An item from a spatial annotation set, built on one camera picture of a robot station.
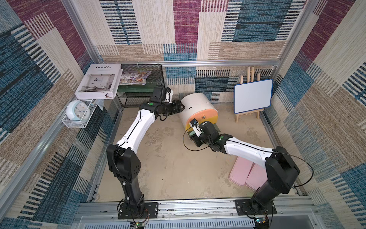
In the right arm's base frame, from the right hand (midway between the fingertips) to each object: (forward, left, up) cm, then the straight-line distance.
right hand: (193, 133), depth 87 cm
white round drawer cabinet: (+17, -1, +9) cm, 19 cm away
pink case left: (-18, -27, -13) cm, 35 cm away
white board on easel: (+26, -41, +5) cm, 49 cm away
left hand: (+9, +8, +13) cm, 18 cm away
